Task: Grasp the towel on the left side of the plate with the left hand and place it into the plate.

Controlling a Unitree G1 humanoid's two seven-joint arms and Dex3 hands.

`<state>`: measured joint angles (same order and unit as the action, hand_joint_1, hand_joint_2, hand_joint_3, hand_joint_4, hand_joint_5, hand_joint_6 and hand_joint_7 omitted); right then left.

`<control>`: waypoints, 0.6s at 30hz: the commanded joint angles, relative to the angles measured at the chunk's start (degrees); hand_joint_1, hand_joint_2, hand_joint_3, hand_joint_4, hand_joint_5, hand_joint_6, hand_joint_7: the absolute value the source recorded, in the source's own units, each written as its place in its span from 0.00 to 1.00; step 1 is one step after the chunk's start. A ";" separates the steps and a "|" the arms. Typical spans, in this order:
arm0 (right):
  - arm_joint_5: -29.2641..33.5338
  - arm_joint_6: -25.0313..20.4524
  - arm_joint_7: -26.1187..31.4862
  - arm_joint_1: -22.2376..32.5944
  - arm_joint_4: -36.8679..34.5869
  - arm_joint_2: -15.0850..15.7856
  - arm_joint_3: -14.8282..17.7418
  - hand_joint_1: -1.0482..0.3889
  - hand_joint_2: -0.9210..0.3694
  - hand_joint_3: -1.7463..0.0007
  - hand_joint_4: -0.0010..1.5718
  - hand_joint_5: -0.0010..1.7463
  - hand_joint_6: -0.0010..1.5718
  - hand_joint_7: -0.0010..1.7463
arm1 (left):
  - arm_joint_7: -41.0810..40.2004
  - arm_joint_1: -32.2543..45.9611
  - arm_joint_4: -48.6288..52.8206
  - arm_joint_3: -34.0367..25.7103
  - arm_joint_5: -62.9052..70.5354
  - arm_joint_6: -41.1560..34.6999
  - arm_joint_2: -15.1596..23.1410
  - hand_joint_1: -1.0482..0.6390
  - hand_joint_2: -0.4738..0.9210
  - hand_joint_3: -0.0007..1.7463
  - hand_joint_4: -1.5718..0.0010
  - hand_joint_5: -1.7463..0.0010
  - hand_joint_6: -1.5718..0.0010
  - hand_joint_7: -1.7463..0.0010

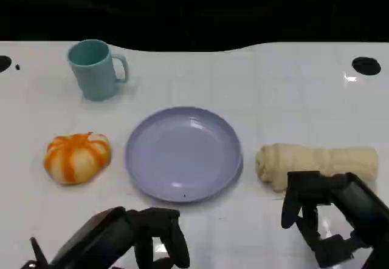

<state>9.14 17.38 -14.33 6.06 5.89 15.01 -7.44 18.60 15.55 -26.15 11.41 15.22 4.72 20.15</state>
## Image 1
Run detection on beige towel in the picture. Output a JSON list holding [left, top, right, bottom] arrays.
[[255, 143, 379, 193]]

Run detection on orange and white bread roll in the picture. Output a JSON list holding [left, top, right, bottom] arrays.
[[43, 132, 112, 186]]

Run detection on black round table grommet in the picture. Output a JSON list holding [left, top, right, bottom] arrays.
[[0, 55, 12, 73], [351, 56, 382, 76]]

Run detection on pale green mug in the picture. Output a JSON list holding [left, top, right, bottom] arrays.
[[67, 39, 129, 102]]

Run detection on lilac plate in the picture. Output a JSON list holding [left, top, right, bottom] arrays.
[[125, 106, 244, 204]]

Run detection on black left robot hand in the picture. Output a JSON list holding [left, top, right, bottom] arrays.
[[49, 206, 191, 269]]

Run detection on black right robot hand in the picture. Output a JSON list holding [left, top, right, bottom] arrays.
[[280, 171, 389, 269]]

